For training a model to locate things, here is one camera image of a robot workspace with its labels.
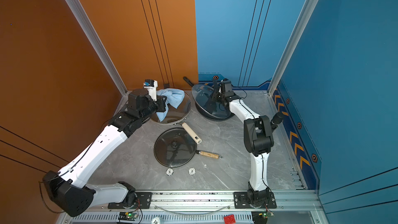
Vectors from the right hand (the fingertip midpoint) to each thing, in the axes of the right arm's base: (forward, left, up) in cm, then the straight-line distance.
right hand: (214, 93), depth 99 cm
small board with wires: (-62, -22, -15) cm, 68 cm away
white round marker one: (-44, +13, -16) cm, 48 cm away
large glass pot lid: (-13, +25, -7) cm, 29 cm away
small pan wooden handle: (-32, +23, -13) cm, 41 cm away
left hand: (-18, +25, +17) cm, 35 cm away
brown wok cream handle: (-24, +16, -5) cm, 29 cm away
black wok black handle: (+5, +8, -8) cm, 12 cm away
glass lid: (-32, +23, -13) cm, 41 cm away
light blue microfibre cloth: (-18, +21, +15) cm, 32 cm away
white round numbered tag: (-65, +26, -9) cm, 71 cm away
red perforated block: (-64, -5, -14) cm, 66 cm away
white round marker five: (-44, +25, -16) cm, 53 cm away
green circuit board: (-63, +40, -16) cm, 77 cm away
